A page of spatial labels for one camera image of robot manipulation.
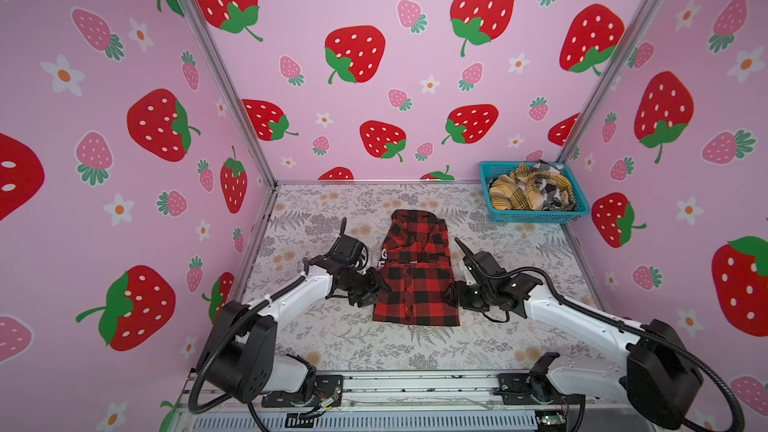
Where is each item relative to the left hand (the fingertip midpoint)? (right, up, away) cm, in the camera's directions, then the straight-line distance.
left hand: (388, 292), depth 83 cm
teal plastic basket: (+40, +39, +32) cm, 65 cm away
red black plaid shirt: (+9, +8, +15) cm, 19 cm away
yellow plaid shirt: (+55, +32, +25) cm, 68 cm away
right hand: (+16, -2, 0) cm, 17 cm away
